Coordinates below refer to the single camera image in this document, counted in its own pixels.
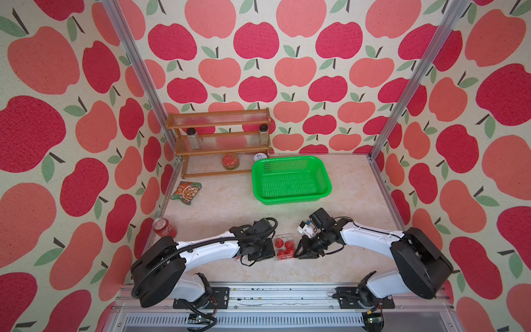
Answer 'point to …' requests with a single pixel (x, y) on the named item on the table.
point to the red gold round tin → (230, 161)
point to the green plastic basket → (283, 180)
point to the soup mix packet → (186, 191)
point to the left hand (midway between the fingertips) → (275, 261)
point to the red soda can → (163, 227)
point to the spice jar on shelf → (264, 135)
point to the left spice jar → (193, 137)
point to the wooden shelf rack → (218, 143)
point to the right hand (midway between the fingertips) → (297, 260)
